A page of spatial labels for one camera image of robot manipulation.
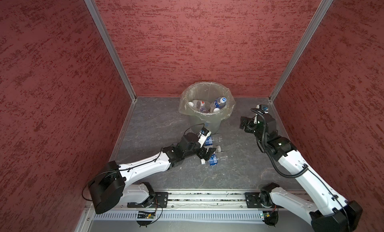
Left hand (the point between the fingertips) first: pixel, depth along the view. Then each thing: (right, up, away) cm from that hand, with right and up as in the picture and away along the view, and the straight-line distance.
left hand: (208, 146), depth 79 cm
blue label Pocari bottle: (+3, -9, +3) cm, 10 cm away
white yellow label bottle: (+7, -4, +9) cm, 12 cm away
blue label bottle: (+1, +1, +11) cm, 11 cm away
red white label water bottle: (-5, +23, +10) cm, 25 cm away
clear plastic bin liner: (+2, +32, +16) cm, 36 cm away
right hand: (+21, +14, -2) cm, 25 cm away
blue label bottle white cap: (+7, +24, +7) cm, 26 cm away
